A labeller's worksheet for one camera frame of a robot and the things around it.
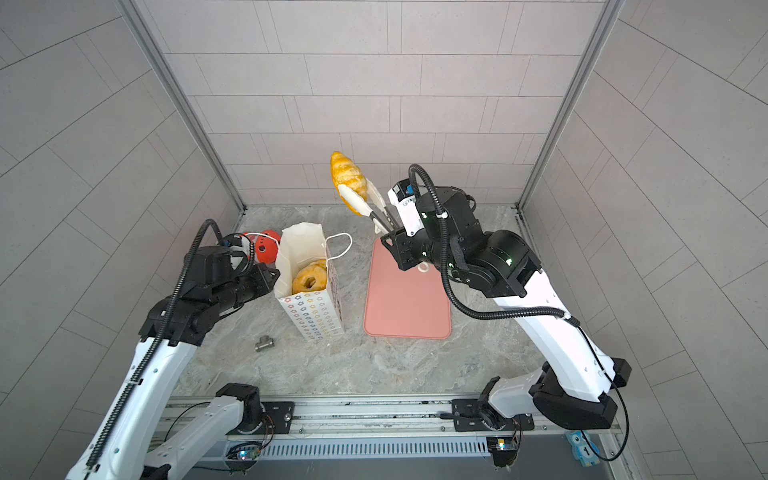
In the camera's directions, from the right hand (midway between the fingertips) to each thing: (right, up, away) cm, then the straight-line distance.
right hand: (387, 238), depth 57 cm
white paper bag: (-18, -19, +14) cm, 30 cm away
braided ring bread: (-19, -9, +20) cm, 29 cm away
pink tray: (+5, -22, +34) cm, 40 cm away
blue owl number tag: (+43, -47, +8) cm, 65 cm away
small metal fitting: (-35, -30, +24) cm, 51 cm away
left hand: (-24, -8, +12) cm, 28 cm away
